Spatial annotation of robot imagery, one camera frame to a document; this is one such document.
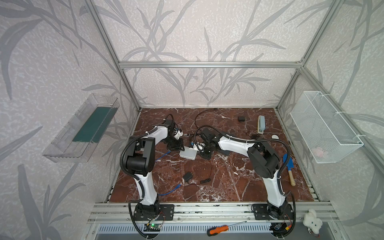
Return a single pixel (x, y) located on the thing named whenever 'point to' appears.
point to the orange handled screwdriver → (214, 231)
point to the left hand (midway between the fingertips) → (184, 144)
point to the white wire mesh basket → (327, 136)
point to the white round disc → (275, 136)
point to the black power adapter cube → (187, 176)
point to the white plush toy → (311, 221)
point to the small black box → (241, 119)
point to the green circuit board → (152, 227)
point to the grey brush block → (261, 124)
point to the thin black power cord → (207, 180)
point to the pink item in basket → (318, 152)
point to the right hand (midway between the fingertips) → (200, 148)
